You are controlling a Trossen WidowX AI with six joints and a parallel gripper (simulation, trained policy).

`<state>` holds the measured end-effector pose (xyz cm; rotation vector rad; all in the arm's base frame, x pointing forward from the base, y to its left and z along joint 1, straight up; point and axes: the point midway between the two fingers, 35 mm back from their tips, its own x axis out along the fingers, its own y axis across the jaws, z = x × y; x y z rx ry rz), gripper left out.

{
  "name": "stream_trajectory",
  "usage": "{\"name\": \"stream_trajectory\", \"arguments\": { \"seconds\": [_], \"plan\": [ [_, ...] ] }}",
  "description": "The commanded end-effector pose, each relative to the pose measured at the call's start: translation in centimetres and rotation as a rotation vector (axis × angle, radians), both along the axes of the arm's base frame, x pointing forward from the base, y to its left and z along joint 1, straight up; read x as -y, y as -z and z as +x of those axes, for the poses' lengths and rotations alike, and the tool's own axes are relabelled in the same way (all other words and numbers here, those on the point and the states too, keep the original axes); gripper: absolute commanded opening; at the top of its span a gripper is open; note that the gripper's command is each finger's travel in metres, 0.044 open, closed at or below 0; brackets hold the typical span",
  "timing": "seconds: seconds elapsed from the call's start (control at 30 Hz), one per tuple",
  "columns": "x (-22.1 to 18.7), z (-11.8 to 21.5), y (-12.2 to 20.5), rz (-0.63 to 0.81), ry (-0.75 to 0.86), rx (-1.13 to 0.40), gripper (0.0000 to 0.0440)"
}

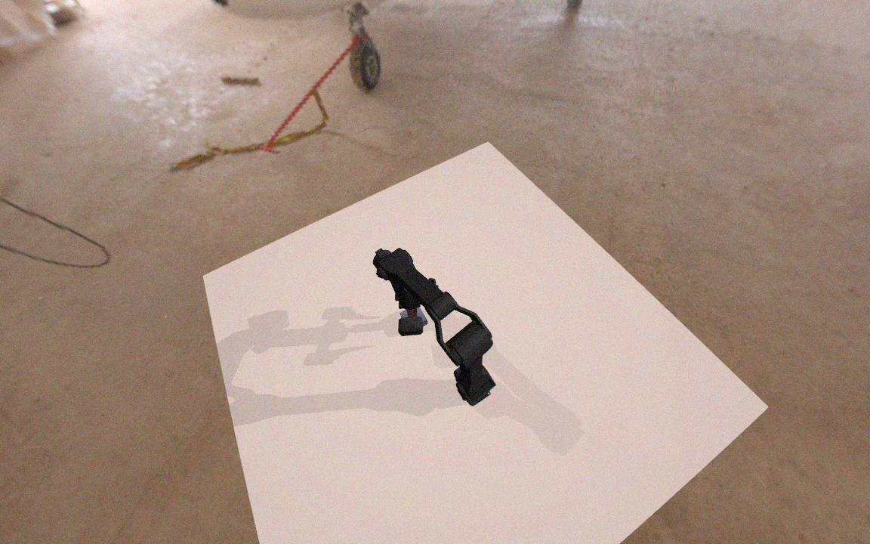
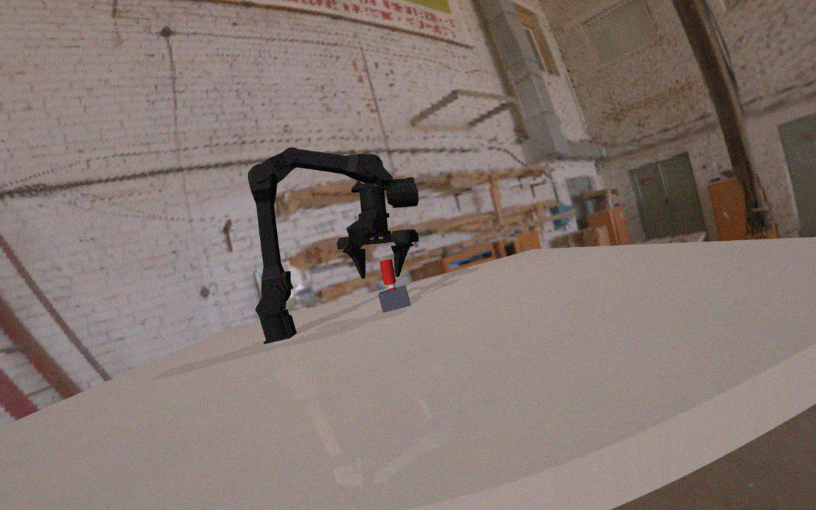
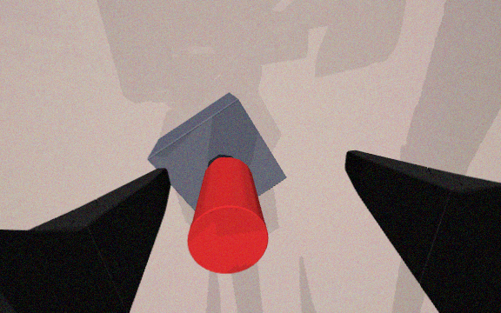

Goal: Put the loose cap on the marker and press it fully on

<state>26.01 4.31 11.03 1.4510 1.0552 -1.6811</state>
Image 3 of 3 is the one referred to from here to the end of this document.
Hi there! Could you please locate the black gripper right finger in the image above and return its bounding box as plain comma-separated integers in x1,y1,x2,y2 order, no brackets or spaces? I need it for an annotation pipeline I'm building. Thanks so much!
344,150,501,313

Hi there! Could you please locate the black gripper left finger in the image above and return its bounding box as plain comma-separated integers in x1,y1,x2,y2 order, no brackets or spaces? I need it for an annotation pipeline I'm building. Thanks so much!
0,168,170,313

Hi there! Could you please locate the grey square block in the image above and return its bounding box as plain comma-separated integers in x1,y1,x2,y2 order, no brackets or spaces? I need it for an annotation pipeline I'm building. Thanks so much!
148,92,287,210

